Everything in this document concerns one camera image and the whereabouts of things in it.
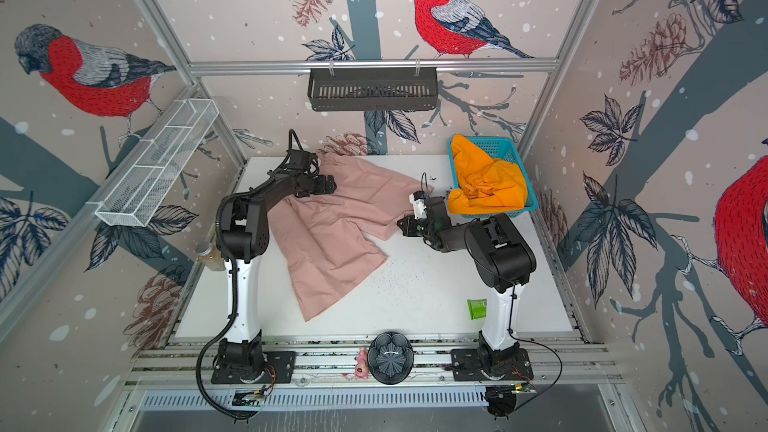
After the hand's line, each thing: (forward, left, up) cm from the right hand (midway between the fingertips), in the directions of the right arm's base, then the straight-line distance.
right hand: (399, 224), depth 99 cm
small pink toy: (-42, +7, +1) cm, 42 cm away
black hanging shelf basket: (+30, +22, +34) cm, 50 cm away
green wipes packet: (-26, -23, -2) cm, 35 cm away
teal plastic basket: (+36, -38, +3) cm, 52 cm away
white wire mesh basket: (-2, +64, +32) cm, 72 cm away
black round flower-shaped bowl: (-39, +1, -1) cm, 39 cm away
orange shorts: (+14, -30, +4) cm, 34 cm away
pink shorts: (-5, +25, 0) cm, 25 cm away
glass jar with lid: (-18, +55, +8) cm, 58 cm away
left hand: (+15, +28, +4) cm, 32 cm away
